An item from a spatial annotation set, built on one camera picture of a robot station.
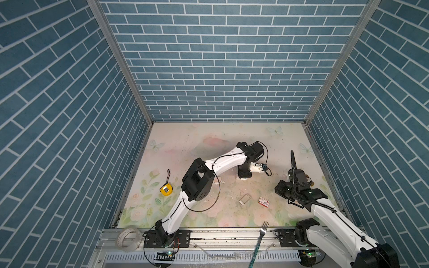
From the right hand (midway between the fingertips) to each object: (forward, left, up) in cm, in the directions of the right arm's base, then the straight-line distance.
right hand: (273, 185), depth 85 cm
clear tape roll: (-29, +67, -6) cm, 73 cm away
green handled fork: (-21, +6, -5) cm, 22 cm away
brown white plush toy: (+4, -21, -3) cm, 22 cm away
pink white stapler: (0, +16, +8) cm, 18 cm away
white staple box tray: (-6, +14, -5) cm, 16 cm away
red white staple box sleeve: (-7, +5, -5) cm, 10 cm away
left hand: (+7, +15, -1) cm, 17 cm away
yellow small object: (-6, +55, -2) cm, 56 cm away
